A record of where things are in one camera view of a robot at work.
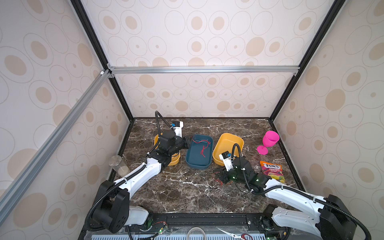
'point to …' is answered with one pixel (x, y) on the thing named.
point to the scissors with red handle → (241, 236)
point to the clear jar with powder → (117, 163)
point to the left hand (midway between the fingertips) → (198, 134)
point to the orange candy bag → (274, 170)
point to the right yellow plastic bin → (225, 143)
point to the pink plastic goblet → (270, 139)
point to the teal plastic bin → (199, 152)
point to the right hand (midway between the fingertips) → (215, 170)
